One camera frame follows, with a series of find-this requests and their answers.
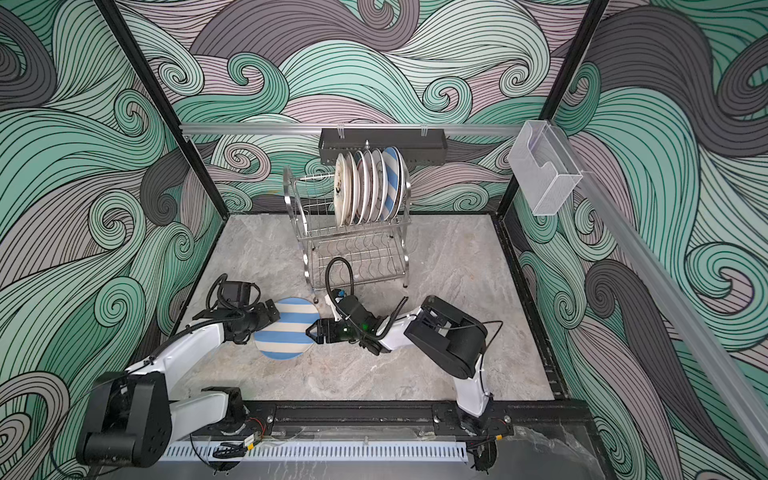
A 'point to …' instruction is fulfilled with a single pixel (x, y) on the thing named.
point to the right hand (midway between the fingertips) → (315, 333)
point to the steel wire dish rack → (374, 252)
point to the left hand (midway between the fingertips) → (266, 316)
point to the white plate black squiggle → (340, 190)
